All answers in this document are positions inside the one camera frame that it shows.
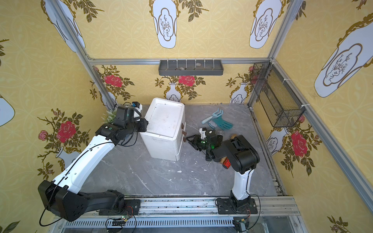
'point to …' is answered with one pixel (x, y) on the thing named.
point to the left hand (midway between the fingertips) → (147, 123)
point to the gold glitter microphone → (233, 136)
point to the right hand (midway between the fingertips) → (183, 141)
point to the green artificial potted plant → (110, 116)
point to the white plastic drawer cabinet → (164, 137)
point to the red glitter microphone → (226, 162)
